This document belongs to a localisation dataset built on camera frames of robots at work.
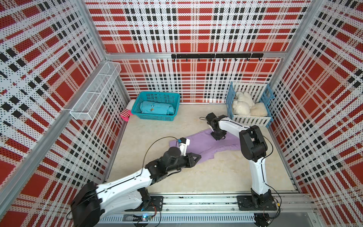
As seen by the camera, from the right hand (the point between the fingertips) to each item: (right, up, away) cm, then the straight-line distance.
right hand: (223, 134), depth 100 cm
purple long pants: (-15, -6, -2) cm, 16 cm away
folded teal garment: (-50, +20, +8) cm, 54 cm away
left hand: (-18, -9, -26) cm, 33 cm away
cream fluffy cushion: (+29, +18, +8) cm, 35 cm away
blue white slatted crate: (+33, +32, +14) cm, 49 cm away
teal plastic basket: (-40, +28, +19) cm, 53 cm away
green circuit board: (-46, -38, -30) cm, 67 cm away
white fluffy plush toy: (+13, +20, 0) cm, 24 cm away
